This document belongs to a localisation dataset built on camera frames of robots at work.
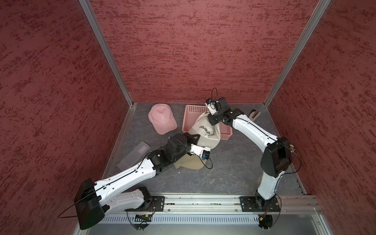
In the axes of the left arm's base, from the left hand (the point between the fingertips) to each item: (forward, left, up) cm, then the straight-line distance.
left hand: (195, 134), depth 72 cm
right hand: (+18, -11, -8) cm, 22 cm away
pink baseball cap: (+25, +23, -18) cm, 39 cm away
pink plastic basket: (+35, +3, -24) cm, 42 cm away
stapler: (+32, -46, -22) cm, 60 cm away
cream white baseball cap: (+2, -7, -2) cm, 8 cm away
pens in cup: (-2, -53, -9) cm, 53 cm away
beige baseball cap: (-6, +3, -21) cm, 22 cm away
